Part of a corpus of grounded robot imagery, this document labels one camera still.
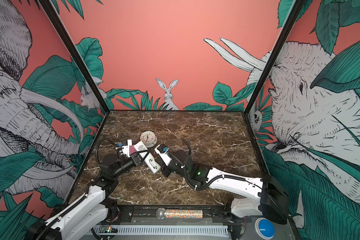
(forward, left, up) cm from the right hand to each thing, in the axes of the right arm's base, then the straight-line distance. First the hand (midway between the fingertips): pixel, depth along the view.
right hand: (153, 159), depth 69 cm
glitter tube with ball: (-19, -4, -19) cm, 27 cm away
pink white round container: (+6, +12, -2) cm, 14 cm away
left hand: (+6, +4, -3) cm, 8 cm away
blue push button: (-24, -53, -22) cm, 62 cm away
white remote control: (+4, +5, -4) cm, 8 cm away
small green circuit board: (-25, +22, -22) cm, 40 cm away
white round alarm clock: (+25, +10, -20) cm, 33 cm away
